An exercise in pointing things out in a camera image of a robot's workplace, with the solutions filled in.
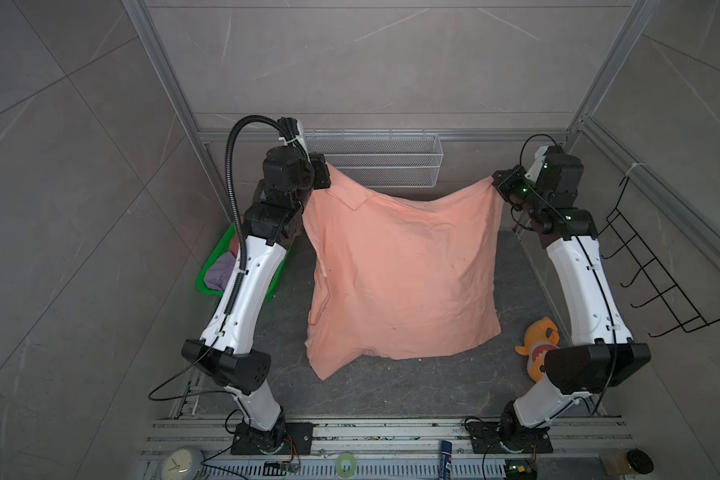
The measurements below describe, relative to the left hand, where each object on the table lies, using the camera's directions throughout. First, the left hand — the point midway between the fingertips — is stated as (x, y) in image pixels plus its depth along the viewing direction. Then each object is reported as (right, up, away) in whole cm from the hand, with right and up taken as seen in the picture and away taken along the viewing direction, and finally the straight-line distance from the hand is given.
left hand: (314, 144), depth 63 cm
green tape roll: (+6, -75, +7) cm, 75 cm away
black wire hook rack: (+76, -34, 0) cm, 83 cm away
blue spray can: (+31, -72, +8) cm, 79 cm away
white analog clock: (-31, -72, +3) cm, 78 cm away
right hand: (+42, -3, +8) cm, 43 cm away
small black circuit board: (-11, -77, +9) cm, 78 cm away
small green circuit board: (+48, -76, +7) cm, 90 cm away
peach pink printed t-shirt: (+20, -30, +14) cm, 39 cm away
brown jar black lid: (+68, -71, +2) cm, 99 cm away
